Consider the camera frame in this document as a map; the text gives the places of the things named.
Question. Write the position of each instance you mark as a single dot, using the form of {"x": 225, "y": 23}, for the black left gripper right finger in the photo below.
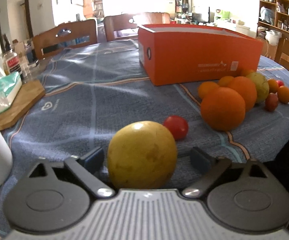
{"x": 211, "y": 168}

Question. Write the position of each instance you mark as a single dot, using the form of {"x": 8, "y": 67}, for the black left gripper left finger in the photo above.
{"x": 84, "y": 168}

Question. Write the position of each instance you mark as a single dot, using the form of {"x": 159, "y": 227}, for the small red tomato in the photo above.
{"x": 177, "y": 125}

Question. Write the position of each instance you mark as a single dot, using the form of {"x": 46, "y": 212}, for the large yellow round fruit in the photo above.
{"x": 142, "y": 155}

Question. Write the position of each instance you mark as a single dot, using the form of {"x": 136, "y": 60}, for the large front orange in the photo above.
{"x": 223, "y": 109}

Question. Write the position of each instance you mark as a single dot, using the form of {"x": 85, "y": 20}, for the large orange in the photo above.
{"x": 247, "y": 90}
{"x": 223, "y": 109}

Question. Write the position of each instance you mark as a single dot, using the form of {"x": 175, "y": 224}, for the small tangerine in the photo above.
{"x": 205, "y": 88}
{"x": 283, "y": 94}

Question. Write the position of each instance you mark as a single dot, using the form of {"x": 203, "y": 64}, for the small dark red fruit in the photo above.
{"x": 271, "y": 102}

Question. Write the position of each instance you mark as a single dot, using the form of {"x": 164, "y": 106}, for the green yellow round fruit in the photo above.
{"x": 262, "y": 87}

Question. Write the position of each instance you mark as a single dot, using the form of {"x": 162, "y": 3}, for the blue plaid tablecloth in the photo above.
{"x": 94, "y": 91}

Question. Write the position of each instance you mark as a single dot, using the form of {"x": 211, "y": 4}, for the wooden cutting board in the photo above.
{"x": 29, "y": 94}

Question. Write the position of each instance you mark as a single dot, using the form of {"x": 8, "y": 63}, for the green tissue pack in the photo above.
{"x": 9, "y": 88}

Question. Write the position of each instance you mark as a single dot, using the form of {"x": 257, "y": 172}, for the orange cardboard box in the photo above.
{"x": 181, "y": 53}

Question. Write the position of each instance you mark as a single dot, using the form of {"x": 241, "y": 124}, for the glass jar red label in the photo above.
{"x": 11, "y": 62}

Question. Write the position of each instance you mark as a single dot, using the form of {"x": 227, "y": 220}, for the wooden chair left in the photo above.
{"x": 66, "y": 35}

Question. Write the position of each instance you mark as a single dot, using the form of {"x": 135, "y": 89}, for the wooden chair middle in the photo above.
{"x": 116, "y": 23}

